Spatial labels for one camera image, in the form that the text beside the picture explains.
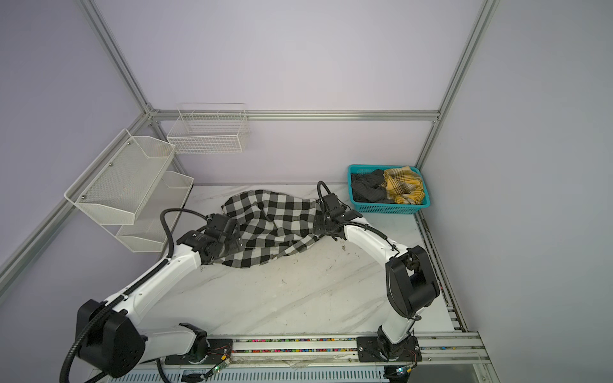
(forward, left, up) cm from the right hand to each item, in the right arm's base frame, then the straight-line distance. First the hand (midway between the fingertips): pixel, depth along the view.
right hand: (321, 225), depth 90 cm
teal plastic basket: (+14, -28, -7) cm, 33 cm away
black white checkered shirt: (+8, +23, -10) cm, 27 cm away
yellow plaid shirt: (+23, -37, -1) cm, 44 cm away
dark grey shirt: (+25, -22, -4) cm, 34 cm away
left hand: (-11, +34, +2) cm, 36 cm away
